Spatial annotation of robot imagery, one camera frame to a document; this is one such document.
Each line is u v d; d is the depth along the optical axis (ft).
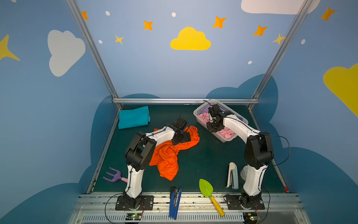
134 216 2.32
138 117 3.73
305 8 2.30
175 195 2.40
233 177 2.64
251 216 2.34
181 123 2.61
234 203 2.42
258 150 1.69
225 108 3.60
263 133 1.74
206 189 2.55
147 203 2.44
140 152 1.71
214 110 2.53
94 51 2.81
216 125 2.61
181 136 2.76
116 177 2.70
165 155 2.89
